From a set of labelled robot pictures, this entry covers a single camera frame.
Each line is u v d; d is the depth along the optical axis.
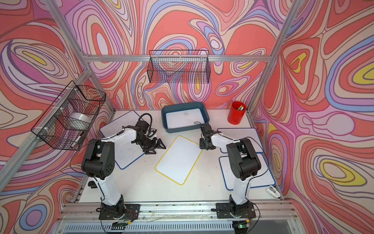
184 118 1.12
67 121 0.69
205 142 0.75
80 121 0.69
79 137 0.73
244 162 0.50
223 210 0.73
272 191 0.78
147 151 0.88
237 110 1.05
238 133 1.07
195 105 1.16
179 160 0.94
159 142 0.86
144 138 0.81
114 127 1.15
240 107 1.05
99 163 0.50
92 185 0.82
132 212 0.73
